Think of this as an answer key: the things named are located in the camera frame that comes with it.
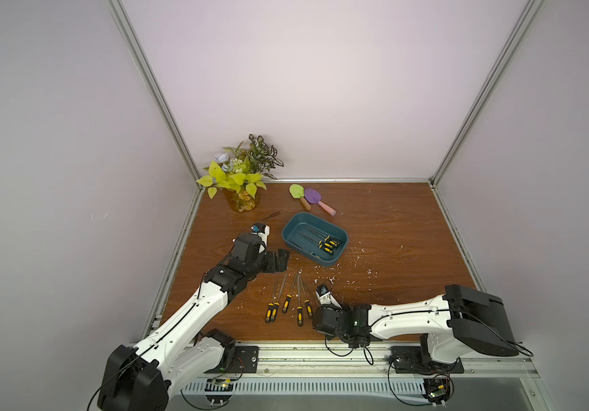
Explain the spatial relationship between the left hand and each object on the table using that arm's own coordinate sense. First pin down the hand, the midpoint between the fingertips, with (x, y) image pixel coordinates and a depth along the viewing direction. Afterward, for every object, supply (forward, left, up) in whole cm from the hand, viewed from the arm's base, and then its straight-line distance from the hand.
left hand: (281, 252), depth 81 cm
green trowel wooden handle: (+40, -4, -14) cm, 43 cm away
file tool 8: (-14, -9, -14) cm, 22 cm away
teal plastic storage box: (+19, -3, -10) cm, 21 cm away
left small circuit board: (-34, +17, -17) cm, 41 cm away
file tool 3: (+10, -14, -13) cm, 22 cm away
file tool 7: (-17, -7, -13) cm, 22 cm away
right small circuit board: (-34, -45, -15) cm, 59 cm away
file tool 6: (-10, -2, -14) cm, 18 cm away
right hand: (-16, -14, -13) cm, 25 cm away
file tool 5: (-15, +2, -13) cm, 20 cm away
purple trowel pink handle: (+36, -12, -13) cm, 40 cm away
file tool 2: (+12, -14, -12) cm, 22 cm away
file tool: (+14, -15, -13) cm, 24 cm away
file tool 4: (-13, +4, -14) cm, 20 cm away
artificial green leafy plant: (+33, +15, +6) cm, 37 cm away
